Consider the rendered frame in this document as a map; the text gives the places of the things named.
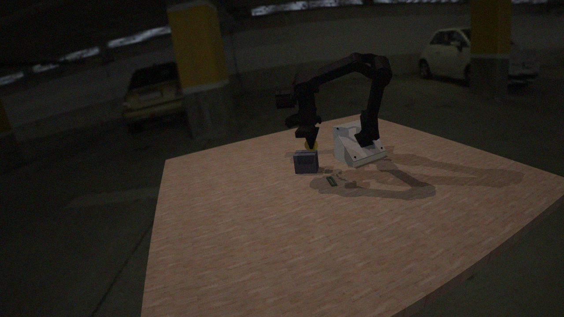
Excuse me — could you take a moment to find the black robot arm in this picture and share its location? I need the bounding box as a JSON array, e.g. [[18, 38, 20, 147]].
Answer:
[[275, 52, 392, 147]]

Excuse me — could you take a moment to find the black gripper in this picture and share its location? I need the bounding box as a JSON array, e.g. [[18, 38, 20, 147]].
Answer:
[[295, 106, 322, 149]]

